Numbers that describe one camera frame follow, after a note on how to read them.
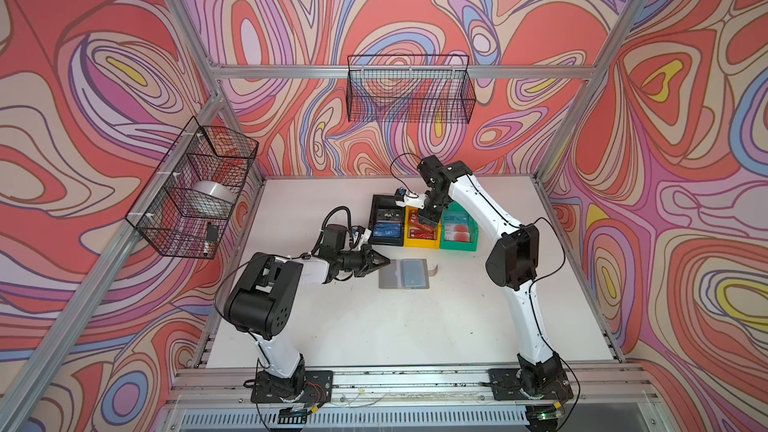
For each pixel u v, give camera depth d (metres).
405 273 0.93
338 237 0.77
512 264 0.59
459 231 1.01
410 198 0.84
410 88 0.96
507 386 0.73
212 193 0.72
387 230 1.02
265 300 0.49
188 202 0.72
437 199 0.80
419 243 0.97
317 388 0.72
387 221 1.05
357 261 0.81
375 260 0.85
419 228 0.95
